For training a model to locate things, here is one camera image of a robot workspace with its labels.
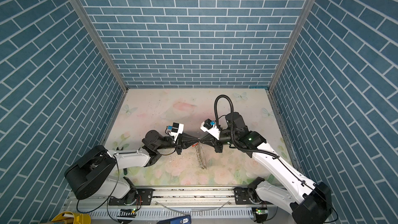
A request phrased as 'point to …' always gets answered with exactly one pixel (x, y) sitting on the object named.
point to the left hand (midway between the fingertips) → (200, 144)
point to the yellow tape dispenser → (69, 217)
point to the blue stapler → (182, 220)
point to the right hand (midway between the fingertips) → (204, 141)
